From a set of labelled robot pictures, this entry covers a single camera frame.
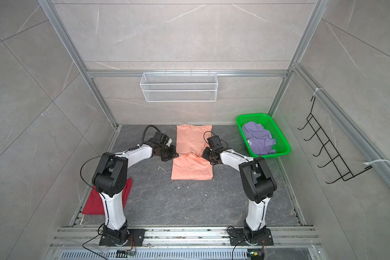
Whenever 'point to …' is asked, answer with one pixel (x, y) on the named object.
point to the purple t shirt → (260, 140)
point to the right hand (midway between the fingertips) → (204, 153)
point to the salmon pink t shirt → (192, 141)
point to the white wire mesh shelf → (179, 87)
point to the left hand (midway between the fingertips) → (179, 151)
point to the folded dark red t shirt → (94, 204)
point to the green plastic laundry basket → (282, 146)
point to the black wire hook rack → (332, 155)
